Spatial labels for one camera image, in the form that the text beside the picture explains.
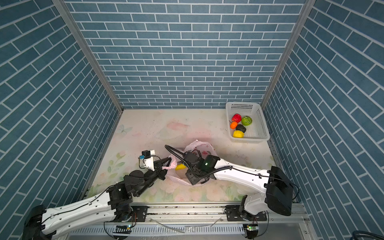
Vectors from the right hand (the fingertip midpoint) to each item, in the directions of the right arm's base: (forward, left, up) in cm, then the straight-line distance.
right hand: (193, 174), depth 78 cm
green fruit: (+42, -33, -2) cm, 54 cm away
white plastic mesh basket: (+37, -42, -8) cm, 57 cm away
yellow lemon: (+31, -27, -3) cm, 41 cm away
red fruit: (+46, -27, -2) cm, 53 cm away
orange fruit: (+39, -24, -4) cm, 46 cm away
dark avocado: (+38, -29, -4) cm, 48 cm away
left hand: (+1, +9, +11) cm, 14 cm away
